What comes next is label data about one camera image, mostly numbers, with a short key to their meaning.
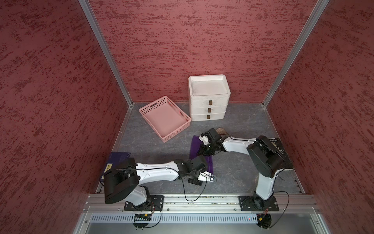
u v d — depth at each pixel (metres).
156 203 0.74
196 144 0.97
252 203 0.67
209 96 0.92
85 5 0.70
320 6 0.71
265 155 0.53
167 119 1.03
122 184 0.42
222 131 1.00
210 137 0.78
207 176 0.68
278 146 0.95
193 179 0.71
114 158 0.90
